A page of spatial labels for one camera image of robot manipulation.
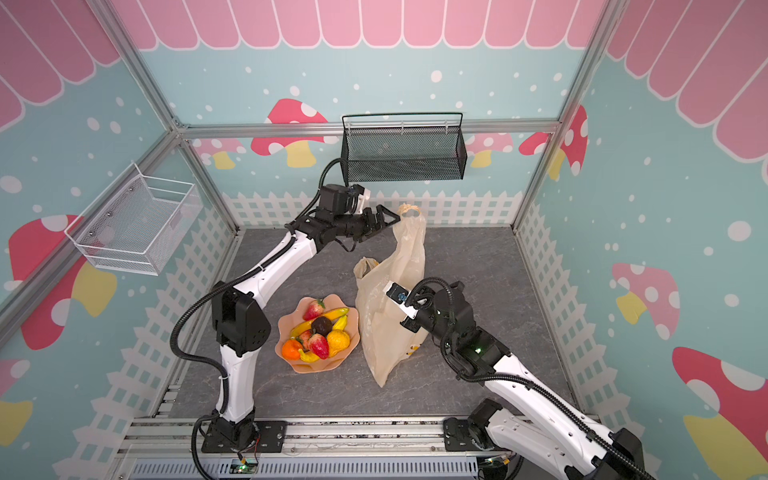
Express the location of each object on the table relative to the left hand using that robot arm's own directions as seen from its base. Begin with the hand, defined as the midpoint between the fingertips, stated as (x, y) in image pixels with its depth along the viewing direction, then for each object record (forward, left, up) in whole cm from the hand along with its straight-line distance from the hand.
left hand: (391, 228), depth 84 cm
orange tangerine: (-28, +27, -19) cm, 43 cm away
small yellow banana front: (-30, +22, -21) cm, 42 cm away
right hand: (-20, -2, 0) cm, 20 cm away
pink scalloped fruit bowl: (-20, +29, -23) cm, 42 cm away
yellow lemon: (-25, +14, -19) cm, 35 cm away
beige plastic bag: (-22, +2, -11) cm, 25 cm away
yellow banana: (-18, +15, -23) cm, 33 cm away
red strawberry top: (-15, +23, -20) cm, 34 cm away
